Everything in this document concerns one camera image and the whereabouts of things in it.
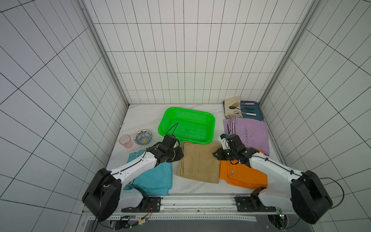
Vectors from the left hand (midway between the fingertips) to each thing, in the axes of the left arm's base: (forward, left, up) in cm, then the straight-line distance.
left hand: (181, 157), depth 83 cm
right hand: (+2, -17, 0) cm, 17 cm away
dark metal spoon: (+47, -42, -6) cm, 63 cm away
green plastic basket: (+28, -4, -7) cm, 29 cm away
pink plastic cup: (+12, +37, -1) cm, 39 cm away
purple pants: (+21, -51, -5) cm, 55 cm away
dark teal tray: (+44, -61, -7) cm, 76 cm away
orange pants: (-9, -35, -3) cm, 36 cm away
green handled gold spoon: (+48, -45, -5) cm, 66 cm away
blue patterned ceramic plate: (+17, +27, -5) cm, 32 cm away
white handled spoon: (+41, -44, -6) cm, 61 cm away
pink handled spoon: (+52, -56, -7) cm, 77 cm away
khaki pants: (-2, -10, -2) cm, 11 cm away
